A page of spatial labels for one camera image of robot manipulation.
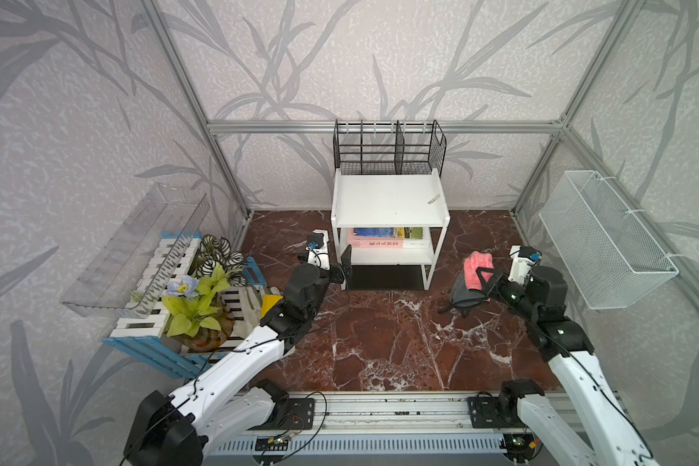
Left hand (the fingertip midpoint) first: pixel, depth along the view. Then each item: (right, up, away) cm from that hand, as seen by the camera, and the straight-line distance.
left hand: (336, 244), depth 75 cm
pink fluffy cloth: (+37, -4, +1) cm, 37 cm away
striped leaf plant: (-33, -2, +1) cm, 33 cm away
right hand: (+37, -6, +1) cm, 37 cm away
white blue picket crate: (-38, -18, -17) cm, 45 cm away
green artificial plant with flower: (-31, -17, -9) cm, 36 cm away
